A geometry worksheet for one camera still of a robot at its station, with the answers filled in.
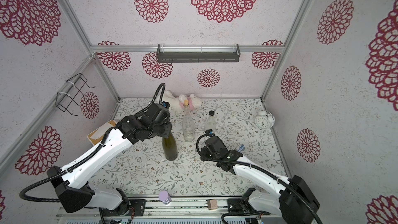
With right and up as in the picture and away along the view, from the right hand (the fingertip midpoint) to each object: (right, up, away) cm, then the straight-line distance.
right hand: (199, 148), depth 82 cm
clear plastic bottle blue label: (+8, +12, +26) cm, 30 cm away
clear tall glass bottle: (-7, +10, +24) cm, 27 cm away
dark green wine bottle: (-16, 0, +2) cm, 17 cm away
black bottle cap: (+6, +19, -3) cm, 20 cm away
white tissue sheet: (-60, +8, +13) cm, 62 cm away
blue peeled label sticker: (+26, -3, +12) cm, 29 cm away
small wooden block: (+6, -24, -9) cm, 27 cm away
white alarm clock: (+41, +15, +13) cm, 45 cm away
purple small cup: (-16, -19, -12) cm, 28 cm away
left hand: (-16, +12, -9) cm, 21 cm away
